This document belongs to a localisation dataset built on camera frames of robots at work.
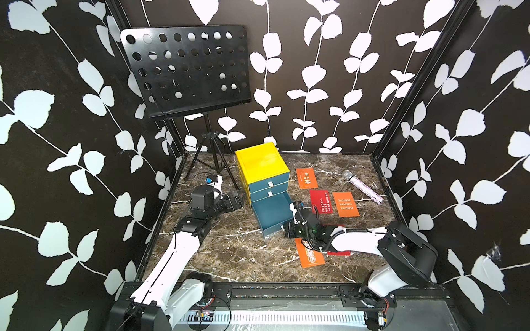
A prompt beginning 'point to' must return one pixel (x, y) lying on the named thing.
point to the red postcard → (321, 199)
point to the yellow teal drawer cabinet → (267, 177)
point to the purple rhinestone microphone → (361, 186)
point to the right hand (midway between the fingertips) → (280, 224)
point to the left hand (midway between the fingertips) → (238, 192)
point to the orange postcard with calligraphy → (306, 178)
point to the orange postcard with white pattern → (309, 256)
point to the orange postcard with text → (346, 204)
